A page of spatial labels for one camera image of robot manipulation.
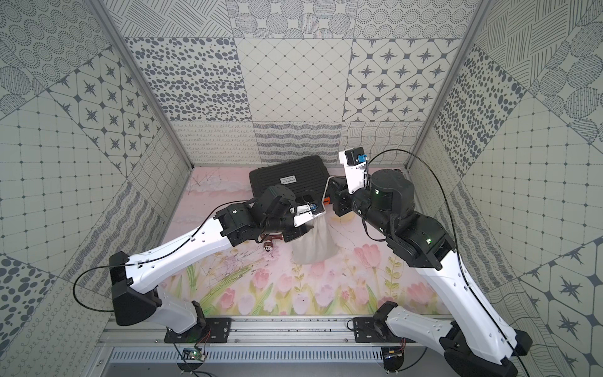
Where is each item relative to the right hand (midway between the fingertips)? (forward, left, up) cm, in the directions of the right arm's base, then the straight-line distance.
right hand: (332, 180), depth 58 cm
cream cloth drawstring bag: (-4, +3, -28) cm, 29 cm away
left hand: (+1, +7, -15) cm, 16 cm away
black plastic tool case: (+35, +11, -35) cm, 51 cm away
